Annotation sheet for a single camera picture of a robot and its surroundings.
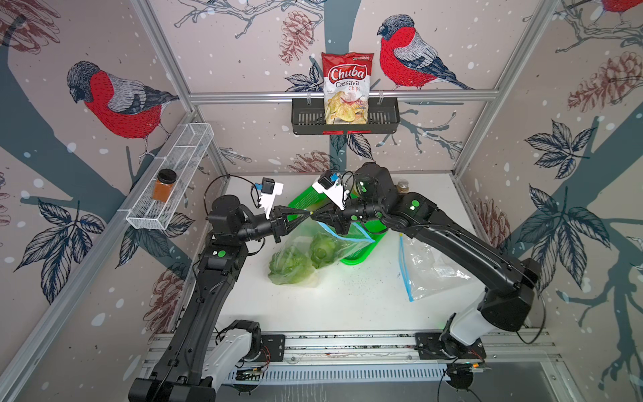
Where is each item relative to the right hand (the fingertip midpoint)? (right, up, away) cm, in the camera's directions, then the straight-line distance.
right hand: (313, 214), depth 63 cm
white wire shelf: (-48, +20, +23) cm, 56 cm away
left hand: (0, 0, -2) cm, 2 cm away
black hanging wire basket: (-4, +34, +31) cm, 46 cm away
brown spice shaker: (+35, +8, +39) cm, 54 cm away
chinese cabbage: (+2, -13, +14) cm, 19 cm away
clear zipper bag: (-2, -10, +8) cm, 13 cm away
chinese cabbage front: (-8, -16, +10) cm, 21 cm away
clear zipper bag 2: (+39, -22, +24) cm, 51 cm away
